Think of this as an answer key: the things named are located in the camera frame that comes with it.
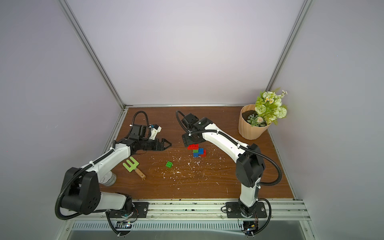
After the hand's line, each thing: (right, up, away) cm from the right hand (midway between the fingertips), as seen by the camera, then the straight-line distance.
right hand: (190, 139), depth 83 cm
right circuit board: (+29, -40, -13) cm, 51 cm away
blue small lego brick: (+6, -8, +6) cm, 12 cm away
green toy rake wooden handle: (-35, -18, +5) cm, 40 cm away
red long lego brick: (+2, -3, -9) cm, 9 cm away
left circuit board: (-32, -40, -12) cm, 53 cm away
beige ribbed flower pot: (+36, +8, +3) cm, 37 cm away
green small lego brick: (+3, -8, +4) cm, 9 cm away
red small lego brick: (+8, -10, +7) cm, 15 cm away
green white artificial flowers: (+44, +17, -1) cm, 48 cm away
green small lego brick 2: (-13, -16, +4) cm, 21 cm away
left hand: (-14, -3, +1) cm, 14 cm away
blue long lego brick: (+3, -10, +7) cm, 13 cm away
